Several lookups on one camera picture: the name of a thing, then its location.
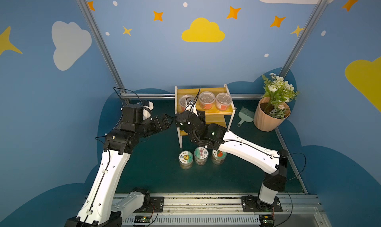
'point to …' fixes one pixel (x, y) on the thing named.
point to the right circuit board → (266, 220)
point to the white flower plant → (280, 92)
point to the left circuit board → (146, 219)
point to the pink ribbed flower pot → (263, 120)
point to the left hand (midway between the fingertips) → (166, 119)
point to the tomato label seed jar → (218, 157)
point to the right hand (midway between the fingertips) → (188, 112)
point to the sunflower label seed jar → (185, 159)
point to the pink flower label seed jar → (201, 154)
